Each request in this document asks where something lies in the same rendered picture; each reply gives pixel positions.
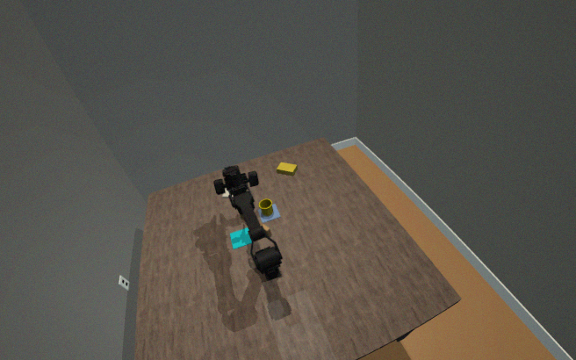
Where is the yellow cup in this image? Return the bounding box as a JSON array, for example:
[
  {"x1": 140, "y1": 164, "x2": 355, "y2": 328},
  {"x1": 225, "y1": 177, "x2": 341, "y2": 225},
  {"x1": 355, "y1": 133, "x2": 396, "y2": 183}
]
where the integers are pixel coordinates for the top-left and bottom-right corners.
[{"x1": 259, "y1": 199, "x2": 273, "y2": 216}]

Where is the yellow flat block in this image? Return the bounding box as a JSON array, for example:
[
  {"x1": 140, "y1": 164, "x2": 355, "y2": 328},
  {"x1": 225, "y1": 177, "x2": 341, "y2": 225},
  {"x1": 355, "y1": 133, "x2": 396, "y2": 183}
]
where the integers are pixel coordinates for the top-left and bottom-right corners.
[{"x1": 277, "y1": 162, "x2": 298, "y2": 176}]

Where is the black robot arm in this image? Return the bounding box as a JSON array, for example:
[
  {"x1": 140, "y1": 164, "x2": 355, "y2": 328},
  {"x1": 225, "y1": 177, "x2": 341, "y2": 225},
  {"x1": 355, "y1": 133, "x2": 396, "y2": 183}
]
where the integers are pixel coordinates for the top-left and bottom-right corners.
[{"x1": 222, "y1": 165, "x2": 283, "y2": 280}]

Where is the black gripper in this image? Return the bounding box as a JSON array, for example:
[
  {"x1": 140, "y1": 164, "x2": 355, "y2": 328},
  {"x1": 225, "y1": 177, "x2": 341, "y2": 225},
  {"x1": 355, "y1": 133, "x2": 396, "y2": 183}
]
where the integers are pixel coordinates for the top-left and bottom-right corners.
[{"x1": 213, "y1": 171, "x2": 259, "y2": 195}]

